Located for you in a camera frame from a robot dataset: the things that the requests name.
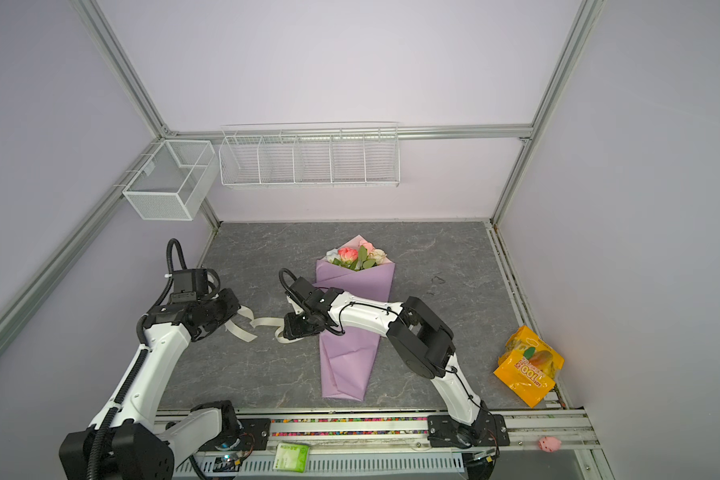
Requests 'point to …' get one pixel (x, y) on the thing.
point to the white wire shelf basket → (330, 154)
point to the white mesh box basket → (171, 183)
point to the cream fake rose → (379, 255)
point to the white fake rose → (332, 254)
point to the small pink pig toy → (549, 444)
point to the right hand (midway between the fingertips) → (288, 336)
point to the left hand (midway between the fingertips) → (239, 307)
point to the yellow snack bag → (529, 365)
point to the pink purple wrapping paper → (346, 359)
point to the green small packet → (291, 457)
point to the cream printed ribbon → (277, 322)
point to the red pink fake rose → (348, 255)
